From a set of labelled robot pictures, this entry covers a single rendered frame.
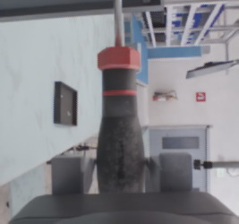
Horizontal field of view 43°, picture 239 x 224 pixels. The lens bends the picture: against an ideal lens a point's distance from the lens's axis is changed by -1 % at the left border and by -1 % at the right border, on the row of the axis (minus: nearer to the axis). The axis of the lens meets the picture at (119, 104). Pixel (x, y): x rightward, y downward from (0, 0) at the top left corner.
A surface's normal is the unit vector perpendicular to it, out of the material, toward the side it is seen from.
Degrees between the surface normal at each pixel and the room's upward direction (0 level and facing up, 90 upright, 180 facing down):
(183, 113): 90
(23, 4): 90
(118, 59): 81
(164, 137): 90
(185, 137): 90
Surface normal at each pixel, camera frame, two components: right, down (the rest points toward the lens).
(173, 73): -0.15, 0.03
